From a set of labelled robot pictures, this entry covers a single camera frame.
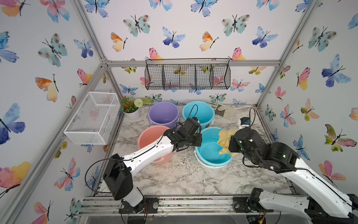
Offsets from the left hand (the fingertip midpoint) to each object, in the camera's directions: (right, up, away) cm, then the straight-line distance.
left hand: (202, 139), depth 77 cm
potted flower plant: (-49, +19, +23) cm, 57 cm away
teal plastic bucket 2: (+3, +16, +15) cm, 22 cm away
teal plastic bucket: (+5, -11, +11) cm, 17 cm away
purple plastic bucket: (-23, +15, +16) cm, 32 cm away
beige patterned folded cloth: (+25, +18, +44) cm, 54 cm away
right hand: (+12, +3, -12) cm, 17 cm away
